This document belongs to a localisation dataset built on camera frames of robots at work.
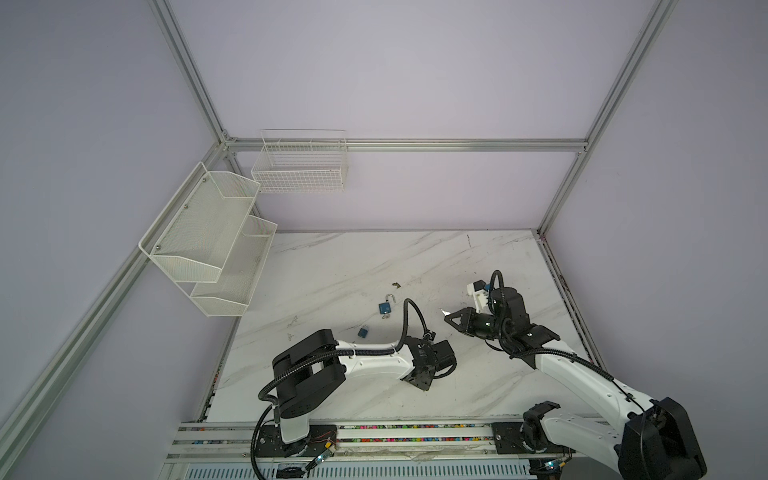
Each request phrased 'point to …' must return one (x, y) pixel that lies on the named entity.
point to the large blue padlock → (385, 308)
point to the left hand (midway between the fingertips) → (414, 375)
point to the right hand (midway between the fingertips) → (445, 318)
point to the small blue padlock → (362, 332)
